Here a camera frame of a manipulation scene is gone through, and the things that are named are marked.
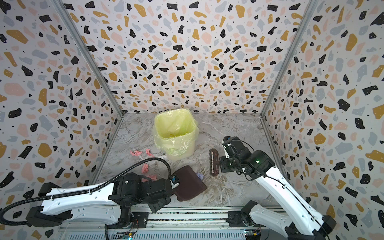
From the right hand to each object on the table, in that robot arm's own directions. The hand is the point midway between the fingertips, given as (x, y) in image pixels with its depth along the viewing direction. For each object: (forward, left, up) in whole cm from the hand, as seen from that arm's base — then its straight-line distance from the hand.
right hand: (218, 161), depth 69 cm
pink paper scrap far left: (+16, +51, -22) cm, 58 cm away
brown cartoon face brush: (+5, +1, -12) cm, 13 cm away
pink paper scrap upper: (+16, +42, -23) cm, 51 cm away
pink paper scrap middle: (+7, +43, -23) cm, 49 cm away
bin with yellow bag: (+29, +26, -14) cm, 41 cm away
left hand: (-15, +23, -6) cm, 28 cm away
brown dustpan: (-7, +13, -11) cm, 19 cm away
